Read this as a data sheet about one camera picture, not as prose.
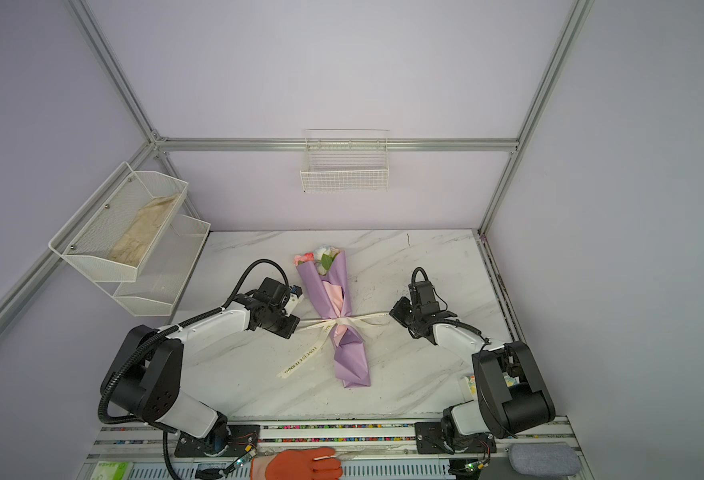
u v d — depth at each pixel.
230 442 0.73
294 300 0.84
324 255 1.02
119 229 0.80
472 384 0.47
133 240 0.77
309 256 1.05
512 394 0.43
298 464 0.70
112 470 0.68
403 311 0.82
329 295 0.93
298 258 1.04
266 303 0.71
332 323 0.89
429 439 0.73
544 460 0.69
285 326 0.81
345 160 1.07
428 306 0.71
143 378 0.44
